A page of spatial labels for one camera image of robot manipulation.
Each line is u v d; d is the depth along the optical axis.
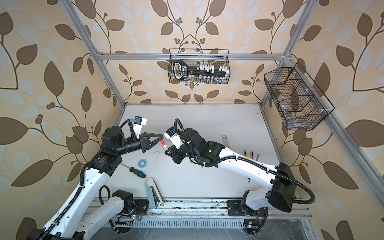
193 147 0.52
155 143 0.64
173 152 0.59
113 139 0.52
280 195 0.38
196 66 0.80
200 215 0.74
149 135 0.63
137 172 0.84
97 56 0.91
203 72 0.83
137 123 0.60
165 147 0.67
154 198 0.75
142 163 0.90
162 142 0.67
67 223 0.39
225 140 0.99
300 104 0.74
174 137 0.61
